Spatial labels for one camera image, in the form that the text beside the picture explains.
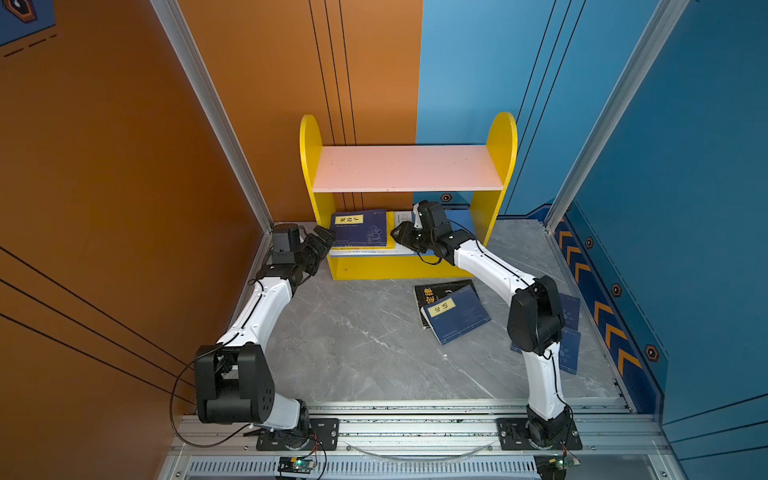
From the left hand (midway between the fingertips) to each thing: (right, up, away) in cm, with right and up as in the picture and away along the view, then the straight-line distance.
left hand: (331, 238), depth 86 cm
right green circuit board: (+56, -54, -16) cm, 80 cm away
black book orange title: (+28, -18, +11) cm, 36 cm away
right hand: (+17, +1, +5) cm, 18 cm away
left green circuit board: (-5, -55, -15) cm, 57 cm away
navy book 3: (+70, -33, +1) cm, 77 cm away
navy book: (+38, -24, +7) cm, 45 cm away
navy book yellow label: (+8, +3, +8) cm, 11 cm away
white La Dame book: (+20, +8, +14) cm, 26 cm away
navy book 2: (+74, -23, +9) cm, 78 cm away
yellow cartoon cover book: (+17, 0, +4) cm, 17 cm away
